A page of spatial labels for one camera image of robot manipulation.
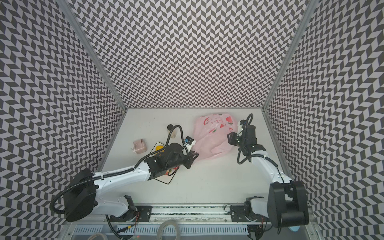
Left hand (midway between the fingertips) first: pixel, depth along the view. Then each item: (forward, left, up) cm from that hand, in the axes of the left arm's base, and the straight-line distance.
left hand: (197, 155), depth 78 cm
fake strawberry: (-8, +10, +3) cm, 13 cm away
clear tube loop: (-29, +14, -12) cm, 34 cm away
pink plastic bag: (+13, -8, +1) cm, 15 cm away
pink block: (+10, +36, -9) cm, 38 cm away
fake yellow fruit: (+9, +24, -8) cm, 27 cm away
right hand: (+11, -19, -2) cm, 22 cm away
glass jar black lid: (+22, +18, -5) cm, 29 cm away
